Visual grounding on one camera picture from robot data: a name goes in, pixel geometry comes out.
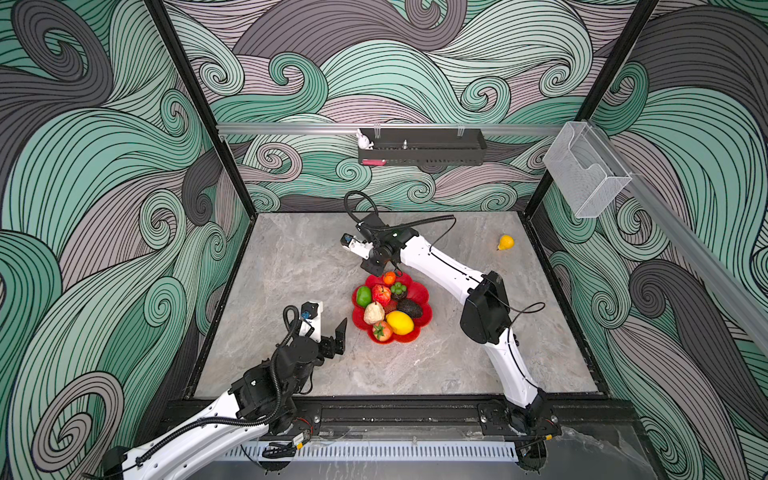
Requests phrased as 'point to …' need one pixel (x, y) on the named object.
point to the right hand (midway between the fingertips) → (370, 259)
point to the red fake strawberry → (382, 330)
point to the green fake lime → (364, 296)
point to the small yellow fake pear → (506, 242)
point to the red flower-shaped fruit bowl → (416, 292)
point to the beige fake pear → (374, 313)
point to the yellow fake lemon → (400, 322)
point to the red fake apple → (381, 293)
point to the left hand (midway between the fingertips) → (332, 316)
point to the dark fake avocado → (413, 309)
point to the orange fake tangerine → (389, 277)
